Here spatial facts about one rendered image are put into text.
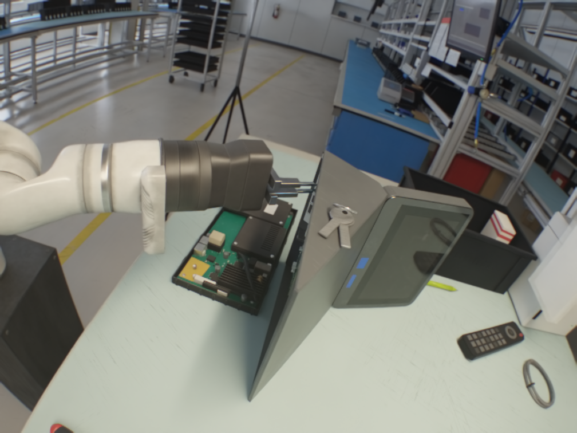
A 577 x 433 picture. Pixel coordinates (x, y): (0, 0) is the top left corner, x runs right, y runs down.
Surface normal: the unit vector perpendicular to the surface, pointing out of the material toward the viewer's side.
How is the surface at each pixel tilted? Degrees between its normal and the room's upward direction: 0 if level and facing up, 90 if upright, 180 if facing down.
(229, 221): 0
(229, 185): 90
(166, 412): 0
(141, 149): 16
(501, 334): 0
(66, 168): 36
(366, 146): 90
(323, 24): 90
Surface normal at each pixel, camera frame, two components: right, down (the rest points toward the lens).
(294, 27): -0.18, 0.55
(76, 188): 0.40, 0.30
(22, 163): 0.88, -0.42
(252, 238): 0.24, -0.78
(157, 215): 0.37, 0.62
